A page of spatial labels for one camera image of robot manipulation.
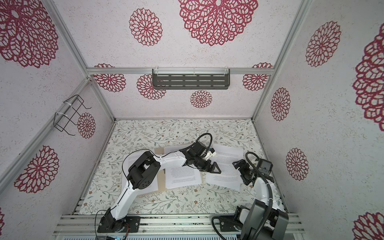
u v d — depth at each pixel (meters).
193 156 0.78
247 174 0.78
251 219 0.42
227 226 0.73
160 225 0.75
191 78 0.96
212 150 0.87
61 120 0.73
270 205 0.43
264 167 0.67
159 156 0.61
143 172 0.57
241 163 0.79
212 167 0.81
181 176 0.90
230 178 0.88
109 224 0.64
